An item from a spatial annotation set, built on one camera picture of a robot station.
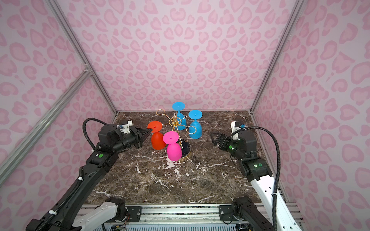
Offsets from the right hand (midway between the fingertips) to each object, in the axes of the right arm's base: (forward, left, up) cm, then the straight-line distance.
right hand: (216, 135), depth 69 cm
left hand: (+1, +30, +4) cm, 30 cm away
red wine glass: (+2, +30, -6) cm, 30 cm away
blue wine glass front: (+10, +10, -8) cm, 17 cm away
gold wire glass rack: (+8, +20, 0) cm, 22 cm away
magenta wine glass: (-4, +21, -8) cm, 23 cm away
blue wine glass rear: (+10, +17, -1) cm, 20 cm away
